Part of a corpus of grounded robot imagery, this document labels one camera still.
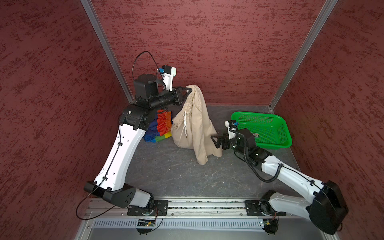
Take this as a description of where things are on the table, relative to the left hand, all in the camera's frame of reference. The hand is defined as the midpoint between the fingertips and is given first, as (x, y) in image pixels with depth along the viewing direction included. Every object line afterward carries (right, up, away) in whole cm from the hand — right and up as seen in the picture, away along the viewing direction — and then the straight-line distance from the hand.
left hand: (190, 94), depth 60 cm
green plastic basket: (+56, -19, +44) cm, 74 cm away
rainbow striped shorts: (-23, -17, +41) cm, 50 cm away
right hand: (+13, -21, +19) cm, 31 cm away
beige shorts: (0, -15, +12) cm, 19 cm away
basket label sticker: (+45, -21, +43) cm, 66 cm away
